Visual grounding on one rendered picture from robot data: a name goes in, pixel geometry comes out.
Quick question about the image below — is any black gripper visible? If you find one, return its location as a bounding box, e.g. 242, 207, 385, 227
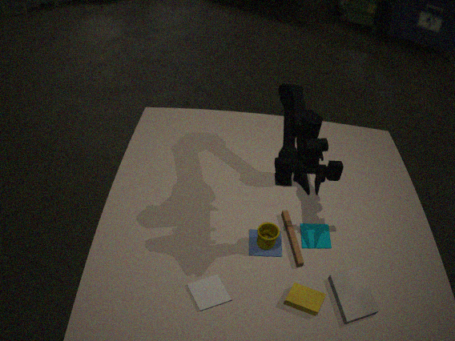
276, 144, 343, 195

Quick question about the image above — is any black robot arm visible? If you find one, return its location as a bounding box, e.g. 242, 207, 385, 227
275, 83, 328, 187

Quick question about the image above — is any yellow rectangular block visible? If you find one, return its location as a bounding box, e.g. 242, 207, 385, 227
284, 282, 326, 316

